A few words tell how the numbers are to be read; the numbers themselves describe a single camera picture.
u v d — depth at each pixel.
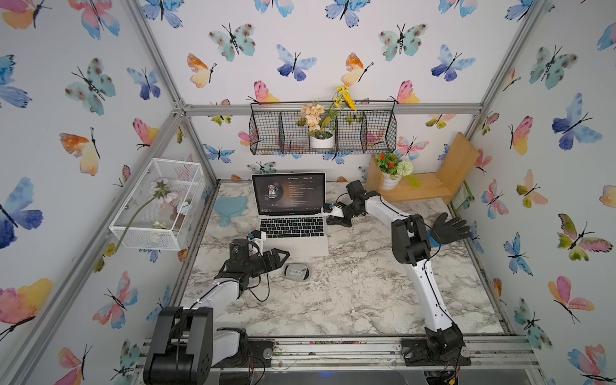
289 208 1.06
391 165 0.96
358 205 0.87
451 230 1.01
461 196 1.09
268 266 0.76
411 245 0.67
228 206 1.19
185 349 0.41
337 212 0.95
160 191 0.72
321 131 0.89
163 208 0.74
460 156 0.96
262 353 0.74
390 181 0.97
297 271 0.88
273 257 0.78
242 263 0.70
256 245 0.74
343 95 0.81
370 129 0.99
